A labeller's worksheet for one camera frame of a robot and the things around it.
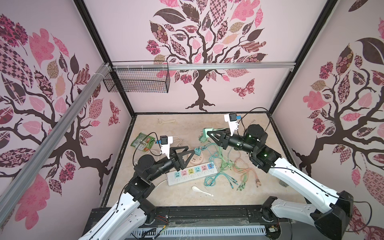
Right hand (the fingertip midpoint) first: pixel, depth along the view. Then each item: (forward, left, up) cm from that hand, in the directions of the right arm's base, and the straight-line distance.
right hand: (210, 130), depth 63 cm
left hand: (-7, +8, -6) cm, 13 cm away
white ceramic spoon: (-13, +7, -36) cm, 39 cm away
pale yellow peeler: (+37, +32, -36) cm, 60 cm away
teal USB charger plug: (+7, +6, -29) cm, 30 cm away
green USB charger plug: (-2, +3, -2) cm, 4 cm away
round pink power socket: (+4, +6, -34) cm, 35 cm away
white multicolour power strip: (-6, +11, -34) cm, 36 cm away
